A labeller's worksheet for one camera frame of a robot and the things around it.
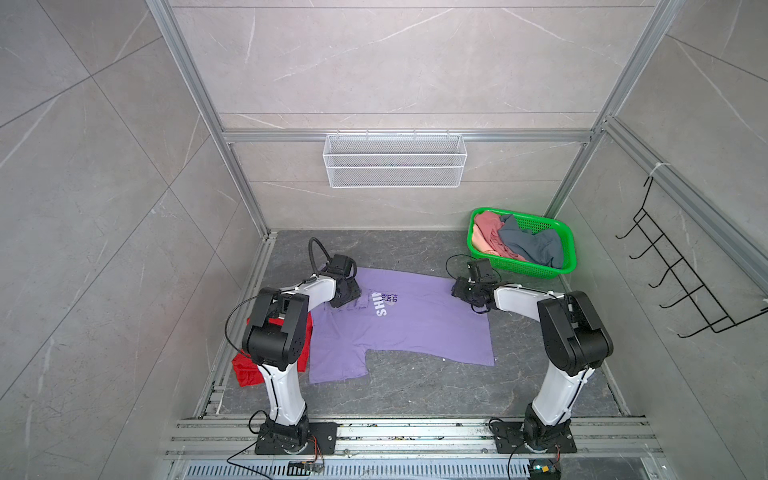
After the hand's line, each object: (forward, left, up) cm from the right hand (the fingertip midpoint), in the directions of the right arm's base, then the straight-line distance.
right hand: (457, 286), depth 101 cm
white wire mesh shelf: (+33, +21, +28) cm, 48 cm away
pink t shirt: (+15, -11, +9) cm, 21 cm away
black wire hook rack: (-30, -42, +31) cm, 60 cm away
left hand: (0, +36, +1) cm, 36 cm away
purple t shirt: (-9, +21, -1) cm, 23 cm away
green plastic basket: (+4, -26, +4) cm, 27 cm away
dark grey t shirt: (+15, -34, +4) cm, 37 cm away
